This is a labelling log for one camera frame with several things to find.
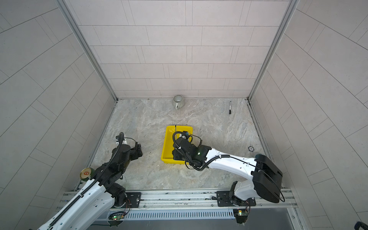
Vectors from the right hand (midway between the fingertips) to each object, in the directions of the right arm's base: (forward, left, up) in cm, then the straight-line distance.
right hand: (172, 155), depth 76 cm
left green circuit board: (-25, +25, -6) cm, 36 cm away
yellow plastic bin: (+4, +5, -8) cm, 10 cm away
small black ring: (+6, -48, -11) cm, 50 cm away
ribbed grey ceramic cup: (+45, -3, -3) cm, 45 cm away
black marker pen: (+39, -42, -9) cm, 58 cm away
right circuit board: (-27, -32, -12) cm, 44 cm away
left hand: (+8, +19, +1) cm, 21 cm away
